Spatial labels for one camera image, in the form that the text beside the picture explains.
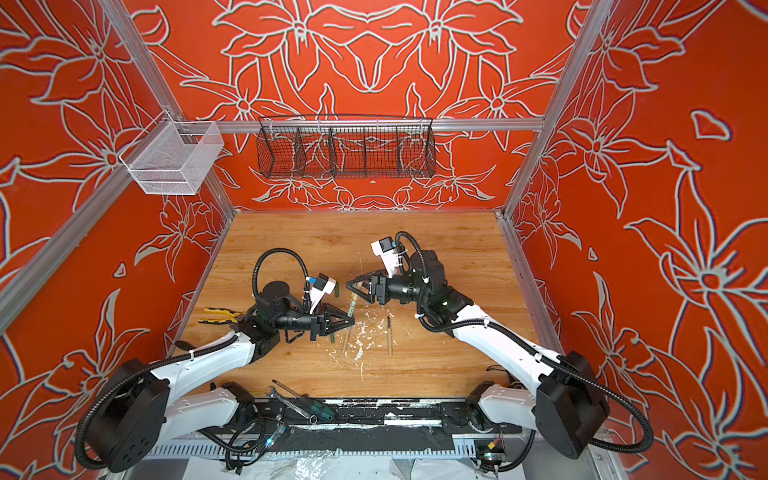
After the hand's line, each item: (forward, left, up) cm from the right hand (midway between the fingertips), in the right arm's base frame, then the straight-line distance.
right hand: (348, 285), depth 67 cm
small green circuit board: (-31, -34, -27) cm, 53 cm away
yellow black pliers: (+4, +39, -25) cm, 47 cm away
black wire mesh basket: (+54, +12, +3) cm, 55 cm away
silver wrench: (-23, +10, -26) cm, 36 cm away
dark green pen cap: (-1, +3, -1) cm, 3 cm away
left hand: (-5, 0, -9) cm, 10 cm away
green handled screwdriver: (-20, +13, -25) cm, 35 cm away
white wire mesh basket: (+44, +58, +6) cm, 73 cm away
